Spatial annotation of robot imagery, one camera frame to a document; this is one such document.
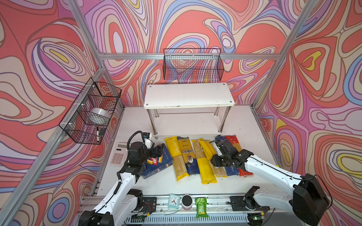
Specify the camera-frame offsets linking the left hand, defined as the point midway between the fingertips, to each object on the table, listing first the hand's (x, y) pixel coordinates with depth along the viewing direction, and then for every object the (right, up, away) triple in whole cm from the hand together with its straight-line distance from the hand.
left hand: (157, 142), depth 84 cm
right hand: (+35, -13, 0) cm, 37 cm away
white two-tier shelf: (+20, +22, +28) cm, 40 cm away
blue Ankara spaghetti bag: (+19, -8, +7) cm, 21 cm away
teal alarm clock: (+11, -30, -10) cm, 33 cm away
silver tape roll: (-29, +18, -10) cm, 35 cm away
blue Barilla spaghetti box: (+45, -16, -2) cm, 48 cm away
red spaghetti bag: (+51, 0, +12) cm, 52 cm away
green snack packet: (+25, -31, -10) cm, 41 cm away
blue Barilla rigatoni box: (-2, -13, -2) cm, 13 cm away
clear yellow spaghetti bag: (+32, -6, +2) cm, 32 cm away
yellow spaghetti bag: (+29, -17, -4) cm, 34 cm away
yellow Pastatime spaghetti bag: (+9, -4, +10) cm, 14 cm away
